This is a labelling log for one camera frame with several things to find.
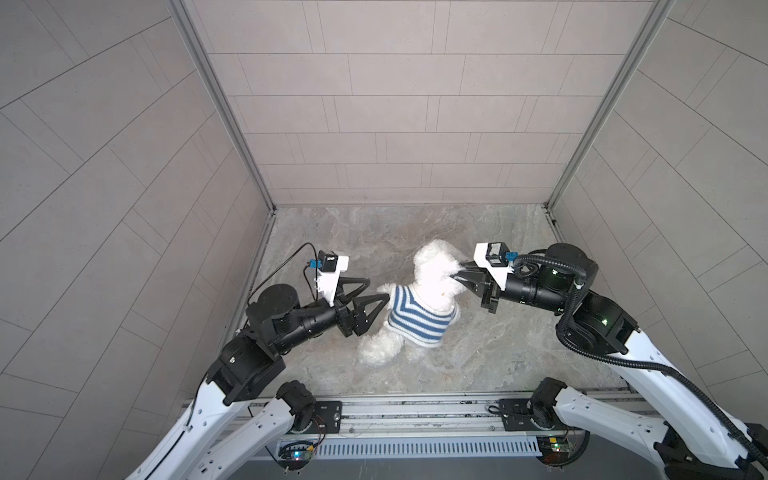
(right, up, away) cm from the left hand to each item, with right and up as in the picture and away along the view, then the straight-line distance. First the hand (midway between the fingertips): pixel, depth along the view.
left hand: (384, 296), depth 55 cm
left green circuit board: (-20, -37, +9) cm, 43 cm away
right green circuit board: (+39, -38, +12) cm, 56 cm away
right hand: (+12, +4, -1) cm, 13 cm away
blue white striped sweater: (+6, -4, -2) cm, 7 cm away
